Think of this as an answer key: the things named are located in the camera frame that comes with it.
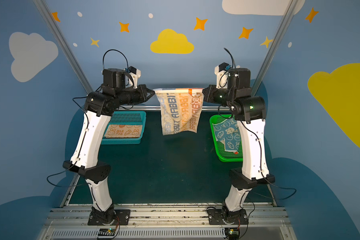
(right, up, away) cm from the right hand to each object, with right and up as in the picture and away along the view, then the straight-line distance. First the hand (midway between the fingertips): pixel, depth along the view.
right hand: (205, 88), depth 62 cm
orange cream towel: (-11, -7, +16) cm, 20 cm away
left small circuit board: (-47, -69, +11) cm, 84 cm away
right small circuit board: (+15, -70, +11) cm, 72 cm away
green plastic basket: (+15, -34, +26) cm, 45 cm away
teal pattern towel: (+23, -19, +44) cm, 53 cm away
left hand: (-24, 0, +4) cm, 24 cm away
